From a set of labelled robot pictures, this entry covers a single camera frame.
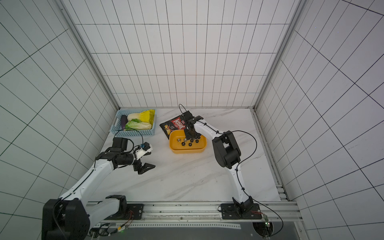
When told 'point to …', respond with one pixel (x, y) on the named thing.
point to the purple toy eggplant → (124, 120)
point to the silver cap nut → (179, 140)
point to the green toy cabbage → (136, 124)
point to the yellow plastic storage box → (179, 144)
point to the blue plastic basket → (116, 128)
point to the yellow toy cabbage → (147, 116)
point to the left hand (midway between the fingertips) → (149, 160)
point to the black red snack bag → (177, 123)
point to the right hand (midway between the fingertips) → (187, 135)
